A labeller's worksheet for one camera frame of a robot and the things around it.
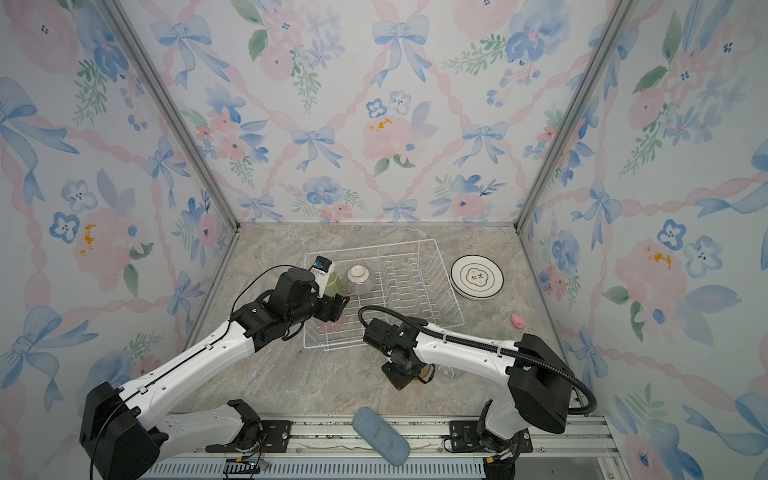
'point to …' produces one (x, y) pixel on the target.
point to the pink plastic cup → (329, 326)
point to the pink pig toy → (518, 321)
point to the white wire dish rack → (401, 281)
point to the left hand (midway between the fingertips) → (336, 290)
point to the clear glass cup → (450, 371)
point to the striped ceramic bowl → (359, 282)
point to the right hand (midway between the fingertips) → (400, 374)
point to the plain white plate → (475, 276)
